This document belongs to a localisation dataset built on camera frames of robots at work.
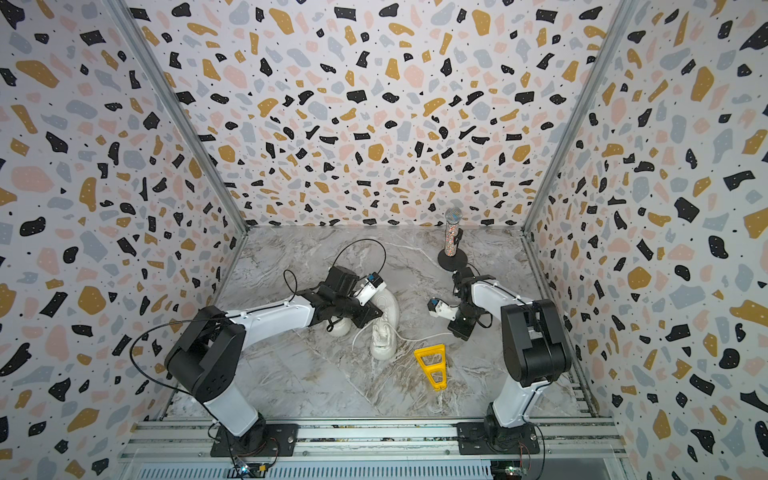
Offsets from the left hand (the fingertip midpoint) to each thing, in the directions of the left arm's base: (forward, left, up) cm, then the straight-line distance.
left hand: (383, 311), depth 88 cm
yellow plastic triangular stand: (-14, -15, -9) cm, 22 cm away
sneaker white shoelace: (-4, -4, -5) cm, 8 cm away
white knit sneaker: (-4, -1, -3) cm, 5 cm away
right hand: (-1, -24, -8) cm, 25 cm away
